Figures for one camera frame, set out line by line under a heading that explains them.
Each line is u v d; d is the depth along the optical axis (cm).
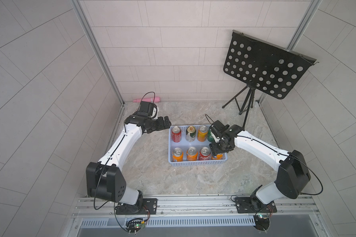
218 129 65
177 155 79
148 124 67
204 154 79
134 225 68
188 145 98
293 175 42
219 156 80
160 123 71
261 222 67
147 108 62
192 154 79
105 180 40
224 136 59
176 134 89
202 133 88
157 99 116
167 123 72
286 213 71
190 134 87
